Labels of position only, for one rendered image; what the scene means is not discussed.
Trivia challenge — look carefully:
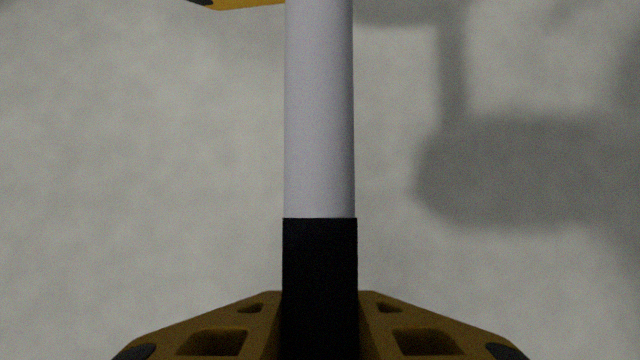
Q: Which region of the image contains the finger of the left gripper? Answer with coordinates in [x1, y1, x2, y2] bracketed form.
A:
[203, 0, 285, 11]

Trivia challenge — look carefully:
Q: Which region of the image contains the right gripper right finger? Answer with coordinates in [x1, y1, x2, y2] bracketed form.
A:
[358, 290, 523, 360]

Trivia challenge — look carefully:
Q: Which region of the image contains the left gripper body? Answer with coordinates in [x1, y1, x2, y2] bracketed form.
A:
[186, 0, 214, 6]

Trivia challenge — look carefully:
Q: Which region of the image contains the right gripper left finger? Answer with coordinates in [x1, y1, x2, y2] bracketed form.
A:
[117, 290, 282, 360]

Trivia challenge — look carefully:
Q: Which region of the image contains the grey cylinder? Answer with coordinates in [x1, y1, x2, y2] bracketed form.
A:
[283, 0, 355, 218]

